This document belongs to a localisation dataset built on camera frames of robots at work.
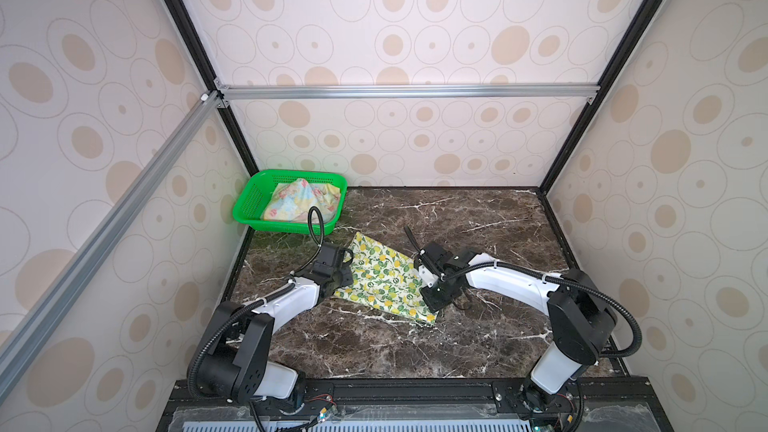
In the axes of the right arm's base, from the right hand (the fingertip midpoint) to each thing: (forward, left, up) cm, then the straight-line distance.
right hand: (430, 304), depth 86 cm
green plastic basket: (+38, +62, +2) cm, 73 cm away
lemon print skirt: (+9, +13, -3) cm, 16 cm away
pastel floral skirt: (+37, +47, +5) cm, 60 cm away
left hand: (+11, +23, +2) cm, 26 cm away
